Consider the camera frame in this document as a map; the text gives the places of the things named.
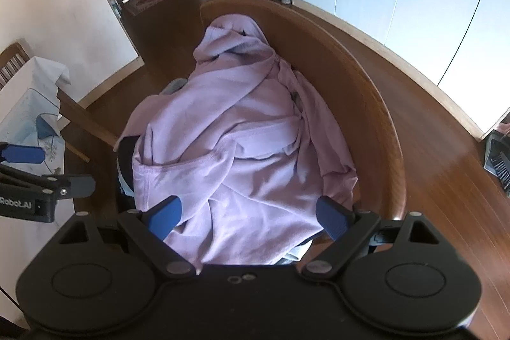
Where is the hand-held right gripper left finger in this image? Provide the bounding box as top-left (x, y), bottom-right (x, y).
top-left (59, 195), bottom-right (198, 278)

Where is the blue and white printed tablecloth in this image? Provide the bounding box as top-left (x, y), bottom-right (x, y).
top-left (0, 56), bottom-right (76, 329)

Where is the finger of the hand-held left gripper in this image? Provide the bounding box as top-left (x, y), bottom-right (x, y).
top-left (0, 163), bottom-right (96, 201)
top-left (0, 142), bottom-right (45, 165)

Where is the wooden chair frame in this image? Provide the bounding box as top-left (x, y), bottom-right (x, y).
top-left (57, 90), bottom-right (119, 164)

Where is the curved wooden chair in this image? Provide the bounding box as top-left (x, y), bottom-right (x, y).
top-left (199, 0), bottom-right (405, 222)

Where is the purple sweater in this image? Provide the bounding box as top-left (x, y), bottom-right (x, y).
top-left (113, 14), bottom-right (358, 266)

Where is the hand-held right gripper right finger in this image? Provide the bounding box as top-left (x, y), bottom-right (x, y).
top-left (301, 195), bottom-right (441, 281)

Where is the grey cloth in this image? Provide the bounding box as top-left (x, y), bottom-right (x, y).
top-left (159, 78), bottom-right (189, 97)

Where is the wooden slat-back chair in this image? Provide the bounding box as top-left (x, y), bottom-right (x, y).
top-left (0, 42), bottom-right (30, 90)

